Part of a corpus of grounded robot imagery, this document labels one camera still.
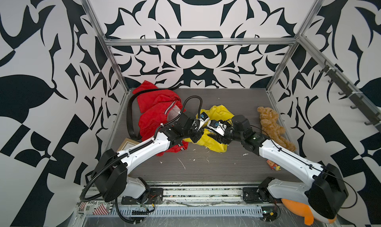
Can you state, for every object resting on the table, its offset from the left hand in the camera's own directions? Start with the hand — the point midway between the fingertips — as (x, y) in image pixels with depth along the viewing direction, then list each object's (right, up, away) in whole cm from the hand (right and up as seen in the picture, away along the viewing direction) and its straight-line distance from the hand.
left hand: (201, 126), depth 81 cm
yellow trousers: (+4, -7, 0) cm, 9 cm away
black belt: (-50, +12, +29) cm, 59 cm away
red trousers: (-26, +10, +9) cm, 29 cm away
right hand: (+5, +1, -2) cm, 5 cm away
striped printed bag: (-49, -35, -12) cm, 62 cm away
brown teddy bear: (+43, -2, +10) cm, 44 cm away
